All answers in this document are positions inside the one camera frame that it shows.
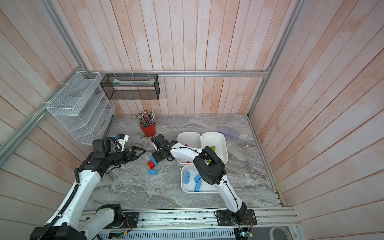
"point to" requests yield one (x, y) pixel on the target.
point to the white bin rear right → (218, 140)
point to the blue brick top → (197, 177)
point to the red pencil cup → (149, 131)
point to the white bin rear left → (192, 139)
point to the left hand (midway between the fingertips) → (140, 155)
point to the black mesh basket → (131, 86)
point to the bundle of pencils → (145, 119)
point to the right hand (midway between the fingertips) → (158, 155)
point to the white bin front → (205, 187)
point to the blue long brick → (186, 179)
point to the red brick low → (151, 164)
